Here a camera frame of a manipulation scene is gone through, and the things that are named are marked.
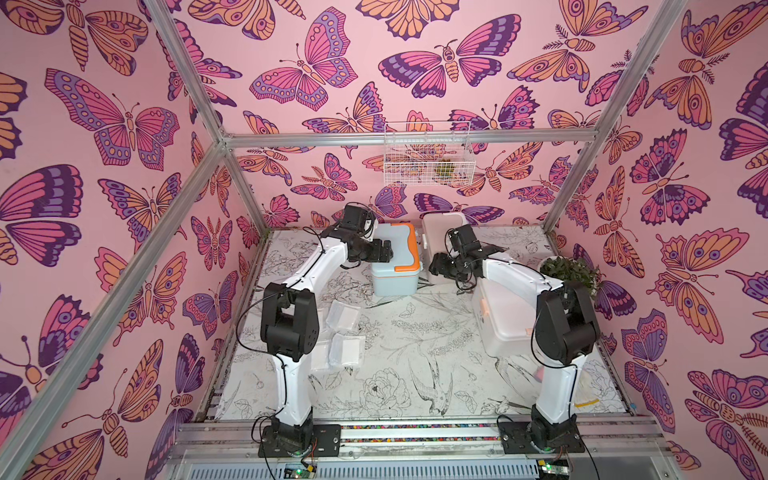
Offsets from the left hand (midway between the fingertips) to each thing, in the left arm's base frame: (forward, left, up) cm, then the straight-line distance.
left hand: (385, 252), depth 95 cm
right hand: (-2, -17, -4) cm, 18 cm away
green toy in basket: (+18, -19, +18) cm, 32 cm away
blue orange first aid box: (-9, -4, -2) cm, 10 cm away
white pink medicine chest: (-24, -32, 0) cm, 40 cm away
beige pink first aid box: (+8, -16, +2) cm, 18 cm away
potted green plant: (-10, -54, +4) cm, 55 cm away
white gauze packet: (-28, +19, -15) cm, 37 cm away
